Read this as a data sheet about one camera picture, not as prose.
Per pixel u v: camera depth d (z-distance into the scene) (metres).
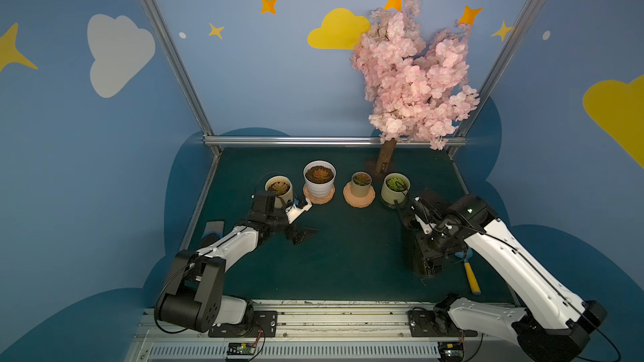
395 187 1.00
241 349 0.72
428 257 0.61
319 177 0.99
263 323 0.75
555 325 0.38
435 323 0.68
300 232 0.77
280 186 0.98
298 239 0.78
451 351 0.72
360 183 1.01
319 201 1.04
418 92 0.62
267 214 0.72
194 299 0.42
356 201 1.04
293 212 0.76
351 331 0.74
